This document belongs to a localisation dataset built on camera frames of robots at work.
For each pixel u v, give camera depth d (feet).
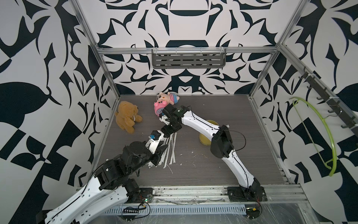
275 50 3.01
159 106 3.22
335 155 1.89
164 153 2.87
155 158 1.88
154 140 1.77
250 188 2.09
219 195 2.49
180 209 2.34
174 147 2.99
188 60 3.07
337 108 1.81
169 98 3.56
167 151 2.90
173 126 2.60
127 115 2.85
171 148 2.95
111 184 1.45
